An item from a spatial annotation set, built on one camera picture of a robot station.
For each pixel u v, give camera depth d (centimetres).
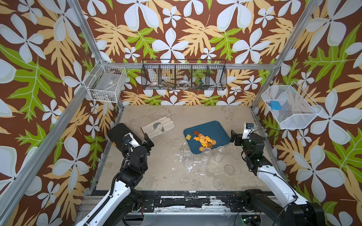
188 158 90
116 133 99
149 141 69
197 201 76
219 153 92
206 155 92
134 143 65
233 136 76
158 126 106
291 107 82
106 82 86
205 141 96
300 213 40
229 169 87
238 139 74
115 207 49
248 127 69
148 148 69
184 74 97
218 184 82
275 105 86
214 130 105
